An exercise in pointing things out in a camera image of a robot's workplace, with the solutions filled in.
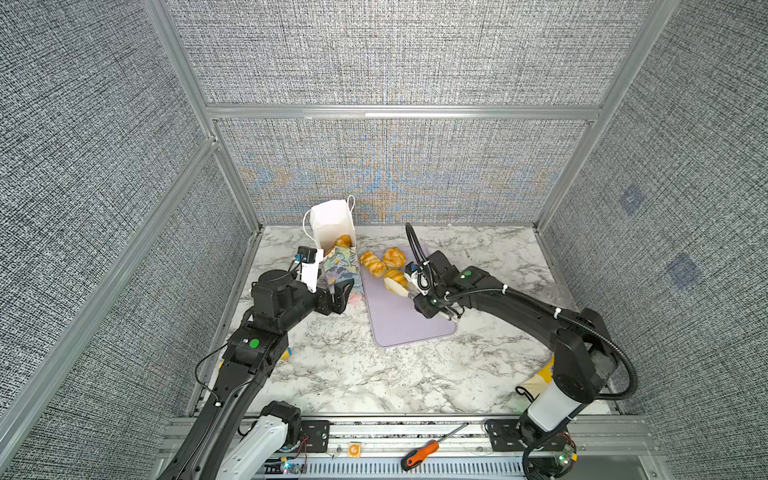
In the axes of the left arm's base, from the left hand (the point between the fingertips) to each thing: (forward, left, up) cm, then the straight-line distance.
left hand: (337, 275), depth 70 cm
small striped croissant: (+10, -16, -14) cm, 23 cm away
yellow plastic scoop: (-7, +17, -27) cm, 32 cm away
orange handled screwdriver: (-33, -17, -27) cm, 46 cm away
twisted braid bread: (+21, -10, -25) cm, 34 cm away
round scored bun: (+25, -16, -24) cm, 39 cm away
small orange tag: (-31, -3, -27) cm, 42 cm away
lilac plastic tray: (+1, -15, -24) cm, 29 cm away
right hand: (+4, -23, -18) cm, 29 cm away
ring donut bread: (+23, 0, -13) cm, 27 cm away
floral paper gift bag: (+29, +4, -11) cm, 31 cm away
